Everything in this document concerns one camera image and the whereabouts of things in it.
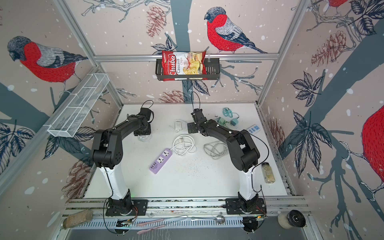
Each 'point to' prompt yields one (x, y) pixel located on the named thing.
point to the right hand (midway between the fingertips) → (193, 128)
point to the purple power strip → (160, 160)
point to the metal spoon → (219, 219)
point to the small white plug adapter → (145, 138)
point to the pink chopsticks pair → (165, 220)
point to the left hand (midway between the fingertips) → (142, 131)
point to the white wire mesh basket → (70, 117)
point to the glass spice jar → (267, 172)
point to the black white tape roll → (292, 218)
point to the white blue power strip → (254, 129)
